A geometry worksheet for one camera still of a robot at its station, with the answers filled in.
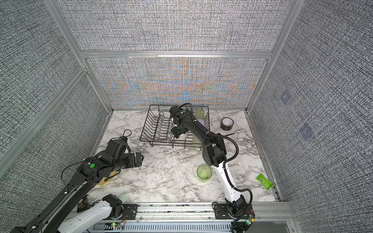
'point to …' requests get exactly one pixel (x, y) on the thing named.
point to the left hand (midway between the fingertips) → (138, 157)
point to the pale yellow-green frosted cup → (195, 142)
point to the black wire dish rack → (157, 131)
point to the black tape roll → (227, 124)
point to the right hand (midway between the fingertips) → (181, 127)
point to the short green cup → (204, 172)
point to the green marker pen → (266, 183)
